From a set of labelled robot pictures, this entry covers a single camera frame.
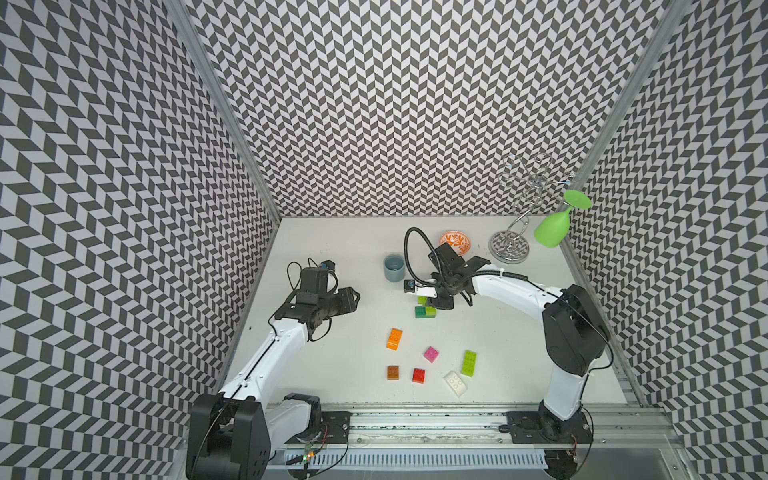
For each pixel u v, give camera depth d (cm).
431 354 84
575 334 48
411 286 77
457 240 108
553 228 84
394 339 87
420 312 91
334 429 72
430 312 91
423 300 86
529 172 105
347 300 74
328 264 76
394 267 99
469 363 83
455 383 79
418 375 80
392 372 81
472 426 75
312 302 64
